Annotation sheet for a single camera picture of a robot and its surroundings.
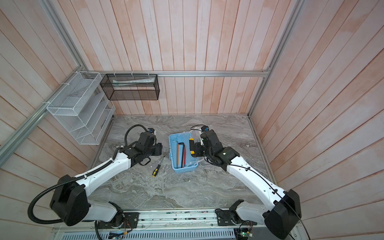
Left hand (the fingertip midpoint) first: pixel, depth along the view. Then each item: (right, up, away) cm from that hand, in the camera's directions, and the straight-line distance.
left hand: (158, 148), depth 86 cm
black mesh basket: (-23, +42, +18) cm, 51 cm away
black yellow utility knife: (+20, +1, +8) cm, 21 cm away
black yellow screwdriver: (-2, -14, +3) cm, 14 cm away
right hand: (+22, +2, -7) cm, 23 cm away
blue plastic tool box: (+20, -8, -1) cm, 21 cm away
